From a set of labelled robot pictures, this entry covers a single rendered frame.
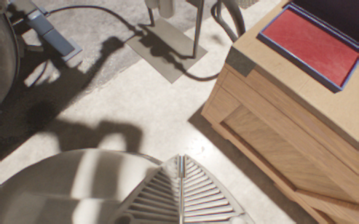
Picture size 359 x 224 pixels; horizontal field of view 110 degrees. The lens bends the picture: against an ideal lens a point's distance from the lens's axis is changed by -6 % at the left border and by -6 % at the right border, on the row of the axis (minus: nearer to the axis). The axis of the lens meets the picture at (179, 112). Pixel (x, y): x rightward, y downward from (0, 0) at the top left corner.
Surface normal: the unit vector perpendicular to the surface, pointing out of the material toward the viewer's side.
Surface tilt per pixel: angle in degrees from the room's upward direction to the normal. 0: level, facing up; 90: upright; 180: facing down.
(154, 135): 0
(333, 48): 0
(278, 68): 0
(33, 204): 73
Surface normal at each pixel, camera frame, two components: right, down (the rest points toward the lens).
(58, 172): -0.07, -0.71
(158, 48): -0.01, -0.30
